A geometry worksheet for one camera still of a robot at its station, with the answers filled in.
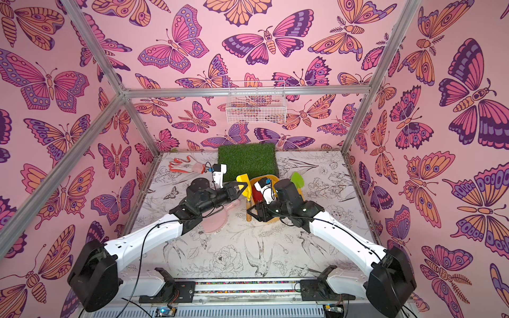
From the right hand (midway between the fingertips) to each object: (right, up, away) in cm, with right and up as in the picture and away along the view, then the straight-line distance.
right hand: (249, 211), depth 74 cm
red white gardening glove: (-36, +18, +38) cm, 56 cm away
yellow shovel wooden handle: (-2, +12, +1) cm, 12 cm away
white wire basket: (+3, +48, +32) cm, 58 cm away
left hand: (0, +10, 0) cm, 10 cm away
